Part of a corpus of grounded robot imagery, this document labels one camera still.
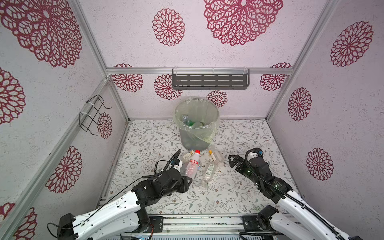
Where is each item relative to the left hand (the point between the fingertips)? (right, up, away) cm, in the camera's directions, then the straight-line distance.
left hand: (188, 182), depth 73 cm
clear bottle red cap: (+2, +8, +1) cm, 9 cm away
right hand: (+23, +11, +3) cm, 26 cm away
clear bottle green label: (+11, +1, +12) cm, 17 cm away
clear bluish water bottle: (-2, +33, +19) cm, 38 cm away
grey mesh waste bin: (+3, +17, +29) cm, 34 cm away
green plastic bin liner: (+6, +35, +27) cm, 44 cm away
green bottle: (+2, +31, +26) cm, 41 cm away
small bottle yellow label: (+17, +8, +20) cm, 28 cm away
